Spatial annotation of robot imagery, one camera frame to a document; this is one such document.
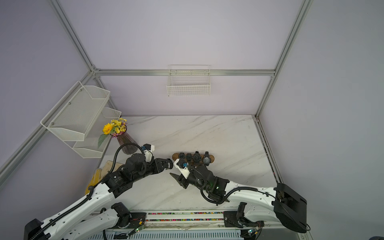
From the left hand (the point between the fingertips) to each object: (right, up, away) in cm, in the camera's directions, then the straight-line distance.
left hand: (166, 163), depth 76 cm
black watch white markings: (+11, +1, +12) cm, 17 cm away
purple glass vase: (-27, +12, +12) cm, 32 cm away
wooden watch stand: (+3, +2, +12) cm, 13 cm away
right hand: (+6, -3, -2) cm, 7 cm away
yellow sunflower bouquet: (-29, +18, +4) cm, 35 cm away
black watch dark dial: (+7, +2, +12) cm, 14 cm away
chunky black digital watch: (+22, 0, +10) cm, 24 cm away
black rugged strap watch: (+16, +1, +10) cm, 19 cm away
